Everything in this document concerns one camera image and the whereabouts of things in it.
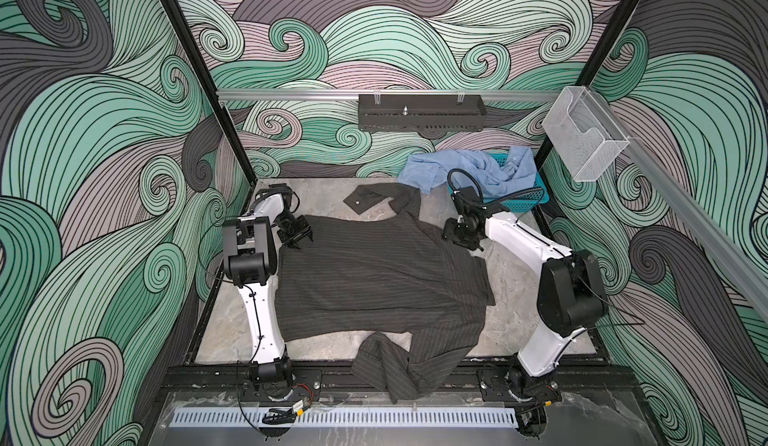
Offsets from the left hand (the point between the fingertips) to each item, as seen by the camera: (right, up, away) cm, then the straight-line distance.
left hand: (308, 237), depth 100 cm
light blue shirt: (+44, +24, +13) cm, 52 cm away
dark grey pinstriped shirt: (+34, -18, -13) cm, 41 cm away
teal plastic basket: (+76, +12, +3) cm, 77 cm away
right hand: (+47, +1, -8) cm, 48 cm away
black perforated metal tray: (+38, +42, -5) cm, 57 cm away
